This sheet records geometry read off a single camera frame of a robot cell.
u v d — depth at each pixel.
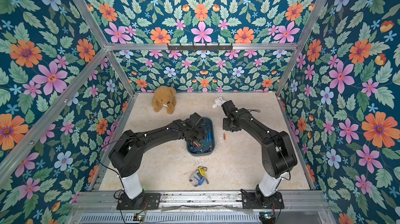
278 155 0.47
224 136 0.97
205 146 0.91
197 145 0.91
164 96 0.95
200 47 0.93
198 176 0.77
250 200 0.73
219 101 1.11
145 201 0.68
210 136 0.95
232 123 0.66
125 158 0.47
